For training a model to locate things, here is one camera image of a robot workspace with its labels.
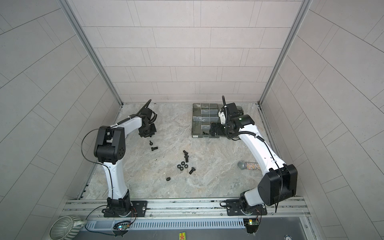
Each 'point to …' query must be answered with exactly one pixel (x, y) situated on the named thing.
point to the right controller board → (252, 225)
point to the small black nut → (168, 179)
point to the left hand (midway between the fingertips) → (156, 130)
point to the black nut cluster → (182, 163)
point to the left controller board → (121, 228)
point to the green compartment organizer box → (203, 115)
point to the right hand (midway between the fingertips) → (216, 131)
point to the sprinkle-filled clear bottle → (250, 165)
